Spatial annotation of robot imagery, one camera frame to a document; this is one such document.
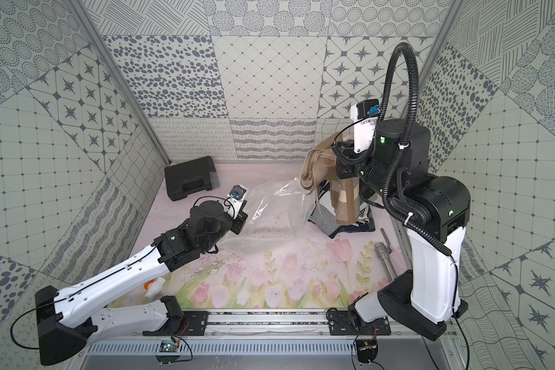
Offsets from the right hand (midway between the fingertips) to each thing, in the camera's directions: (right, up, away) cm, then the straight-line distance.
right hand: (342, 149), depth 53 cm
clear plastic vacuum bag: (-17, -21, +48) cm, 55 cm away
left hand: (-24, -14, +17) cm, 33 cm away
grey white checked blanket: (+3, -23, +38) cm, 45 cm away
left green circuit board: (-50, -60, +19) cm, 81 cm away
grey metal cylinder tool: (+25, -34, +35) cm, 55 cm away
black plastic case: (-59, -5, +56) cm, 82 cm away
